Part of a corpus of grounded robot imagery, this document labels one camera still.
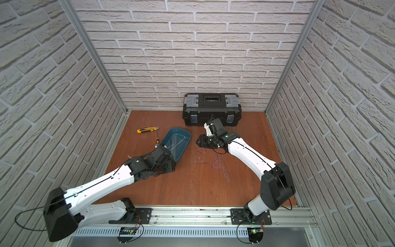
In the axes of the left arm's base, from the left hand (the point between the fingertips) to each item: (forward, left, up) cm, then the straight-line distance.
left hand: (175, 163), depth 79 cm
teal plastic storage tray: (+10, 0, -6) cm, 12 cm away
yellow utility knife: (+31, +25, -12) cm, 42 cm away
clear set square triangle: (+8, -12, -13) cm, 19 cm away
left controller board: (-29, +22, -16) cm, 40 cm away
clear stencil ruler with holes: (+22, +4, -11) cm, 25 cm away
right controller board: (-30, -39, -13) cm, 51 cm away
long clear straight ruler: (+24, -1, -12) cm, 27 cm away
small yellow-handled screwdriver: (+24, +16, -12) cm, 32 cm away
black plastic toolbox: (+36, -13, +5) cm, 39 cm away
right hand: (+11, -13, +4) cm, 18 cm away
